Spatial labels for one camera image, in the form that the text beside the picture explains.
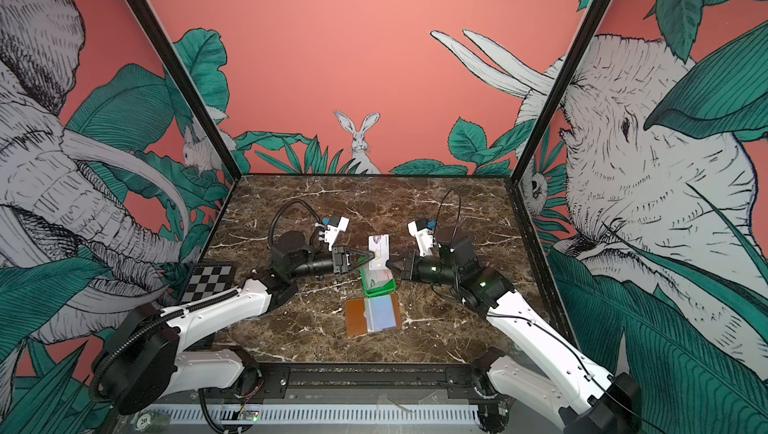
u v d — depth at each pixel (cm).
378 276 88
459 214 107
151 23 78
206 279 88
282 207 111
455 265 54
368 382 76
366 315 85
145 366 41
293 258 61
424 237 66
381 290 87
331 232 71
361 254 72
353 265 69
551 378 43
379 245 72
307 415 70
